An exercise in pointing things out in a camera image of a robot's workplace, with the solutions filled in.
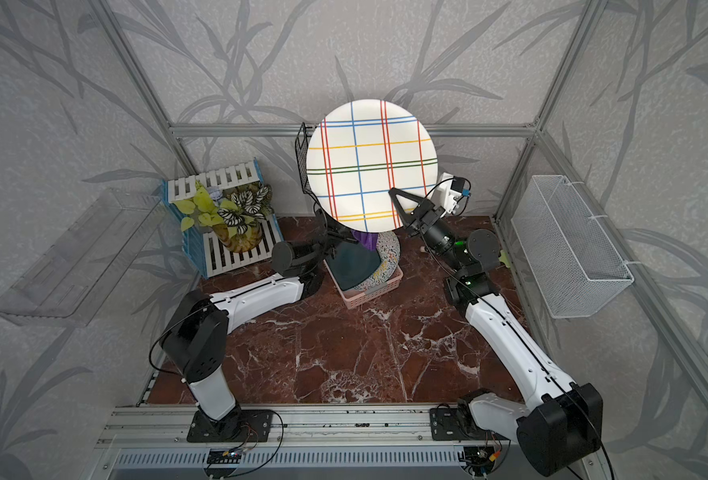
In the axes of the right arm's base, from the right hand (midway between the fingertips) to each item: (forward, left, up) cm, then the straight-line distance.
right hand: (388, 197), depth 56 cm
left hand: (-2, +5, -1) cm, 5 cm away
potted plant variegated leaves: (+21, +44, -24) cm, 54 cm away
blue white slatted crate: (+27, +66, -47) cm, 85 cm away
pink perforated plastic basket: (+2, +9, -42) cm, 43 cm away
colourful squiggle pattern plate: (+19, -2, -41) cm, 45 cm away
